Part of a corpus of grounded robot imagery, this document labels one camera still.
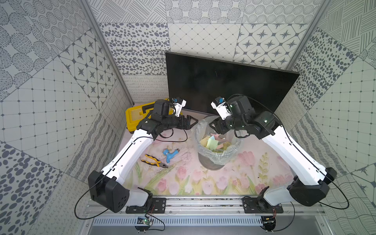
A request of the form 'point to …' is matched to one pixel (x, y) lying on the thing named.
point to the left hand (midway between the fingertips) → (190, 116)
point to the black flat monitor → (200, 81)
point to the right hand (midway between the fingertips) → (216, 123)
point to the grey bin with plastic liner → (214, 150)
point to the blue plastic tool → (169, 155)
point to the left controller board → (143, 223)
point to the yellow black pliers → (159, 163)
